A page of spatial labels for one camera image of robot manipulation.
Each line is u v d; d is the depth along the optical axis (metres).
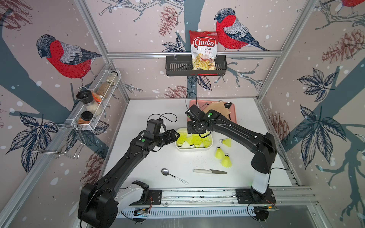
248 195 0.73
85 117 0.60
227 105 1.14
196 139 0.88
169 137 0.70
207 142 0.88
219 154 0.90
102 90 0.77
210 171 0.81
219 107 1.14
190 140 0.90
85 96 0.64
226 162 0.85
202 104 1.18
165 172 0.81
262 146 0.45
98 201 0.38
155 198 0.73
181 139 0.88
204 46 0.83
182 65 1.01
